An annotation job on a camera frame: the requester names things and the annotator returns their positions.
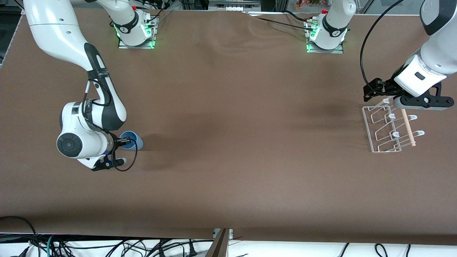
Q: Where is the light blue plastic cup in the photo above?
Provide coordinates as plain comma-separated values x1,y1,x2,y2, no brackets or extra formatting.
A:
119,131,144,151

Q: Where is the brown table cover sheet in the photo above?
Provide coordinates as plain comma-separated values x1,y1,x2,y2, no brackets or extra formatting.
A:
0,8,457,246

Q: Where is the brown angled beam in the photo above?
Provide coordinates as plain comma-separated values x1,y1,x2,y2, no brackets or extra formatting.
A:
205,228,231,257

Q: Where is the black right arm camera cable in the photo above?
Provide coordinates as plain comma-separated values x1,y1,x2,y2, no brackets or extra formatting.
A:
81,79,138,172

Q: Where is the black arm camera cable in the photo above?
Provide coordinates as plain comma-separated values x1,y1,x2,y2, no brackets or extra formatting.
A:
81,79,138,172
360,0,406,88

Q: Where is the white wire cup rack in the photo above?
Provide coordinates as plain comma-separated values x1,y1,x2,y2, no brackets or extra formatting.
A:
362,99,425,153

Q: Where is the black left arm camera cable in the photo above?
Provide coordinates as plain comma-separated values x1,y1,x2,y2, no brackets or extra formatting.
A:
360,0,406,88

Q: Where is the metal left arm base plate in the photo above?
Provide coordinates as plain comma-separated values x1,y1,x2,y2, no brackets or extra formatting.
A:
306,21,344,54

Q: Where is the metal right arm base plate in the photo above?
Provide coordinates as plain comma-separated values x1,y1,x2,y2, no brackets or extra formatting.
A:
118,16,157,49

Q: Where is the thick black base cable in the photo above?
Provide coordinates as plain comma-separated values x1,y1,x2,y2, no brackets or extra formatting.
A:
284,10,315,24

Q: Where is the black looped floor cable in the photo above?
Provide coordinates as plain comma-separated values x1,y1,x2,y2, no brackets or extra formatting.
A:
0,216,39,257

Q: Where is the thin black base cable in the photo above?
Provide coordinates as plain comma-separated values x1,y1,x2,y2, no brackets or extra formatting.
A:
246,14,310,30

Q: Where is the teal cable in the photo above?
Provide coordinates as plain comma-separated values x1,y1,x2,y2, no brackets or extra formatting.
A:
46,235,57,257

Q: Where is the silver table edge bracket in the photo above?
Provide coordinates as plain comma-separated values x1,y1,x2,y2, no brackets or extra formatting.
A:
213,228,233,240

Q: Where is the black cable at right base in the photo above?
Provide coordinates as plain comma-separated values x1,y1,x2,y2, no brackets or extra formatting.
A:
143,7,174,31

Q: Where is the aluminium frame profile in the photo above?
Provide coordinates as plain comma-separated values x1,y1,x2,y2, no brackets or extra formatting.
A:
209,0,261,11

